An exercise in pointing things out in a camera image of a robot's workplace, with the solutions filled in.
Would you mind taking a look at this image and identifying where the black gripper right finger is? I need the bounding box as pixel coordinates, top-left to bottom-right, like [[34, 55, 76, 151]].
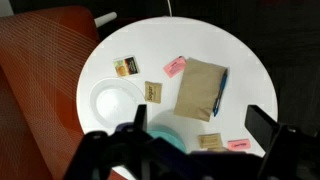
[[244, 104, 280, 153]]

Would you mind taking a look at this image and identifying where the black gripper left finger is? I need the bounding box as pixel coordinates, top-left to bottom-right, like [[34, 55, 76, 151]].
[[133, 104, 148, 131]]

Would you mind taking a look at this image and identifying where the white round plate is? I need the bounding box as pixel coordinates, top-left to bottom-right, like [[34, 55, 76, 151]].
[[89, 77, 148, 131]]

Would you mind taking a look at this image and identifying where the tea bag packet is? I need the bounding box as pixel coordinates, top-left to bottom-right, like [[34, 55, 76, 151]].
[[112, 55, 140, 78]]

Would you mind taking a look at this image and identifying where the brown sugar packet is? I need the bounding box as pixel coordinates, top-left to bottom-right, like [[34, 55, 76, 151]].
[[197, 132, 224, 150], [144, 80, 163, 105]]

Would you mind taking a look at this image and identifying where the metal table base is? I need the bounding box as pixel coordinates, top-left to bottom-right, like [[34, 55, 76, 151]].
[[93, 11, 118, 29]]

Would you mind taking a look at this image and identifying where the orange patterned sofa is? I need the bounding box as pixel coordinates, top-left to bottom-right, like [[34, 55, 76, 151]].
[[0, 4, 128, 180]]

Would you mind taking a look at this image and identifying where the teal bowl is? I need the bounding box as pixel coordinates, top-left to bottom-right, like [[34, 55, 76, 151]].
[[146, 129, 188, 154]]

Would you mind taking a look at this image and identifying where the pink sweetener packet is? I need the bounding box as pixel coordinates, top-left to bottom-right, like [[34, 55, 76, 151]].
[[227, 138, 252, 152], [162, 55, 187, 79]]

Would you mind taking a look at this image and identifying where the blue pen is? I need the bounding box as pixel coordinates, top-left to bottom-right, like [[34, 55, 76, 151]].
[[212, 68, 229, 118]]

